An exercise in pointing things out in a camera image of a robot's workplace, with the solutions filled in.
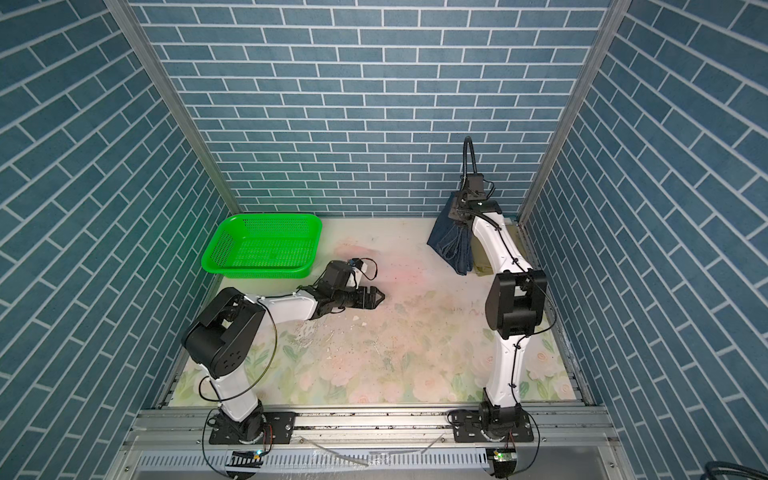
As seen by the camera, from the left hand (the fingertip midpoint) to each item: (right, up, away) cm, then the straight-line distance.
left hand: (375, 295), depth 94 cm
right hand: (+27, +29, +2) cm, 40 cm away
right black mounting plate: (+30, -25, -26) cm, 47 cm away
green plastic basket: (-44, +16, +18) cm, 50 cm away
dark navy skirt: (+24, +18, -1) cm, 30 cm away
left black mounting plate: (-23, -30, -20) cm, 42 cm away
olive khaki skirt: (+36, +8, +8) cm, 38 cm away
